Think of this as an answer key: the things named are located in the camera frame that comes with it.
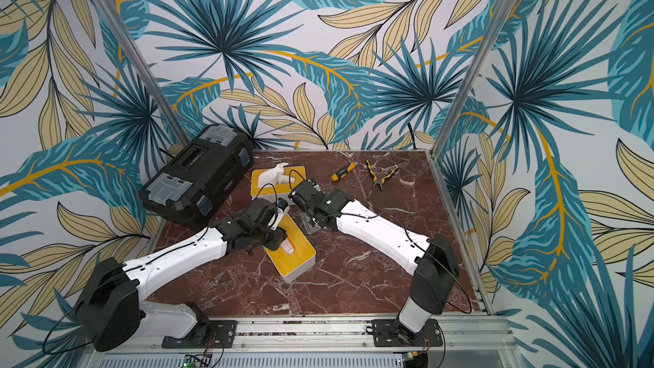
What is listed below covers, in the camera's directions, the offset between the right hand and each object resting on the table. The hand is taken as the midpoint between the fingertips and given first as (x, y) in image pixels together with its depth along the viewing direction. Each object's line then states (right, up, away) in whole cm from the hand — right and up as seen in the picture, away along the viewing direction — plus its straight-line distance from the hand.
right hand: (322, 214), depth 80 cm
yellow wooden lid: (-6, -11, 0) cm, 13 cm away
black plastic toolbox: (-44, +9, +6) cm, 45 cm away
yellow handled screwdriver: (+8, +13, +30) cm, 34 cm away
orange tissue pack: (-11, -11, +2) cm, 16 cm away
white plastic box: (-5, -19, +5) cm, 20 cm away
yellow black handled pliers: (+22, +12, +30) cm, 39 cm away
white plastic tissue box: (-14, +6, -8) cm, 17 cm away
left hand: (-14, -8, +3) cm, 17 cm away
